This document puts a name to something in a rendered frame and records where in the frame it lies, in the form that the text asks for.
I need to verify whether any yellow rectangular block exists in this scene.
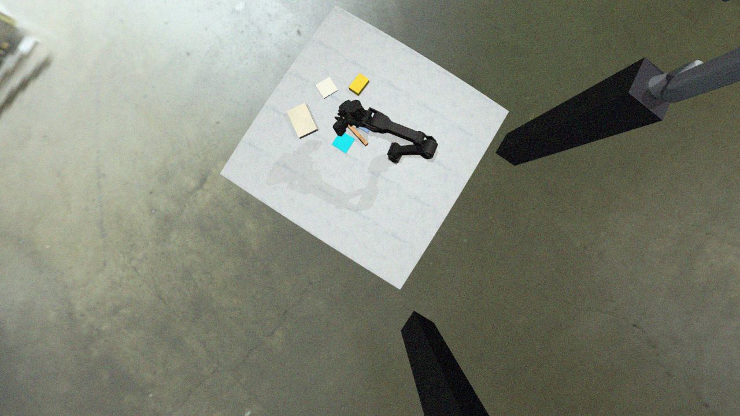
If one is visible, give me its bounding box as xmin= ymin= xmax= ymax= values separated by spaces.
xmin=349 ymin=74 xmax=369 ymax=96

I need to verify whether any cream flat rectangular block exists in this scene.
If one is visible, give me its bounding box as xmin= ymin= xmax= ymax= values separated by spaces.
xmin=287 ymin=103 xmax=318 ymax=139

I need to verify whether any cream flat square pad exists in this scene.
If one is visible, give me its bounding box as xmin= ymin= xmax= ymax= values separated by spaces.
xmin=316 ymin=77 xmax=338 ymax=99

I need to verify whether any tan wooden strip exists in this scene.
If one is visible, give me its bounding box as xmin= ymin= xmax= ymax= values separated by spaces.
xmin=348 ymin=125 xmax=368 ymax=147

